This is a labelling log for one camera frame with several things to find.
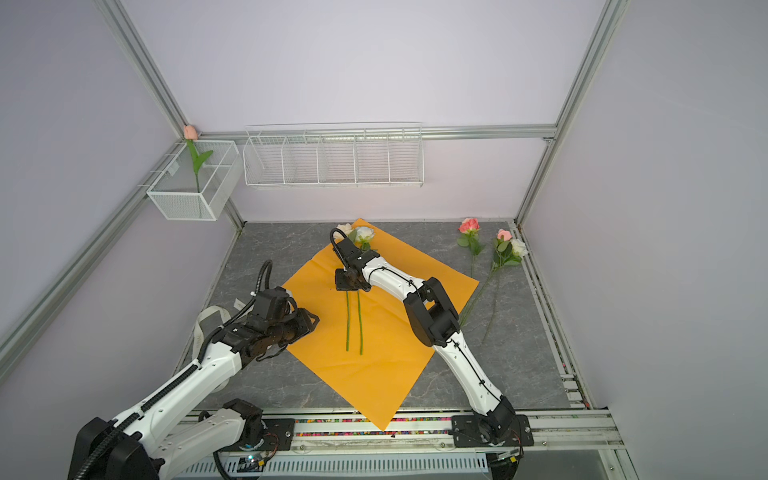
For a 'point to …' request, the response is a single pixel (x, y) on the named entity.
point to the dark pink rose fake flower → (471, 227)
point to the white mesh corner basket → (174, 192)
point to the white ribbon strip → (199, 335)
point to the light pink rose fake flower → (501, 246)
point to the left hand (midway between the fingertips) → (316, 325)
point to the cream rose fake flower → (347, 228)
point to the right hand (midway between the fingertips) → (342, 286)
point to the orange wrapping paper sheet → (363, 345)
